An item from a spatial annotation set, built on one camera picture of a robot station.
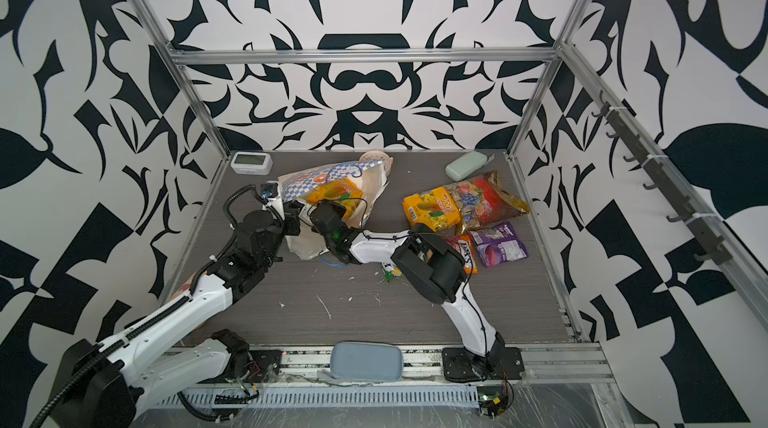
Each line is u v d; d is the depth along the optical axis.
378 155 1.16
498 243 0.92
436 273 0.53
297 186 0.77
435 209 0.97
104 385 0.38
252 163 1.14
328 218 0.71
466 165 1.15
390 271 0.87
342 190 0.99
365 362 0.73
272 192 0.66
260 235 0.58
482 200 0.99
